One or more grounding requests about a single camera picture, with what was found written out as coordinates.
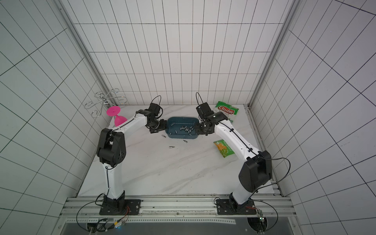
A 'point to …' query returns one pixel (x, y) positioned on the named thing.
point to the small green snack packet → (225, 150)
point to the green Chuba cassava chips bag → (229, 110)
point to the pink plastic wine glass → (114, 110)
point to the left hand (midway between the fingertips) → (162, 131)
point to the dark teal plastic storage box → (175, 124)
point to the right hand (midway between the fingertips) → (194, 130)
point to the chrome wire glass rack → (105, 101)
